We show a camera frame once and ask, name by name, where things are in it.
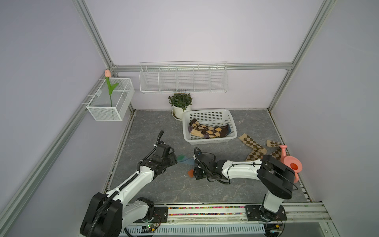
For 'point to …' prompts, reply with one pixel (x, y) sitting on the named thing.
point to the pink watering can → (293, 163)
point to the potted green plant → (180, 102)
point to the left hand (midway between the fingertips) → (172, 158)
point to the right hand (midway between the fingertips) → (193, 172)
